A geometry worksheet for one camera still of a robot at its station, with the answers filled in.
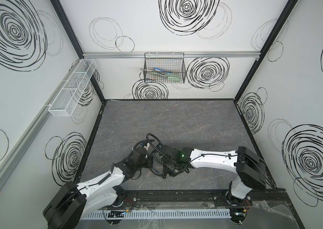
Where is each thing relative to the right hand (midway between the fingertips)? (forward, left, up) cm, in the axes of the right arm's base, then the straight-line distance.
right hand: (166, 158), depth 83 cm
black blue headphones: (-7, +8, +5) cm, 12 cm away
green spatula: (+40, 0, +28) cm, 49 cm away
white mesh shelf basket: (+27, +64, +17) cm, 72 cm away
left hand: (+1, +7, -2) cm, 7 cm away
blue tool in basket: (+47, +5, +29) cm, 55 cm away
